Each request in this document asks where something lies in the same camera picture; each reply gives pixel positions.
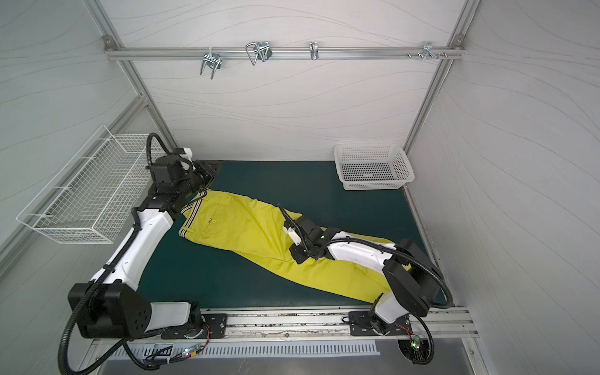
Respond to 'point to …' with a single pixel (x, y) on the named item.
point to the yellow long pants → (260, 230)
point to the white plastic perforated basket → (373, 166)
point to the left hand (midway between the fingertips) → (222, 164)
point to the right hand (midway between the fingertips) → (294, 248)
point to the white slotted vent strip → (269, 351)
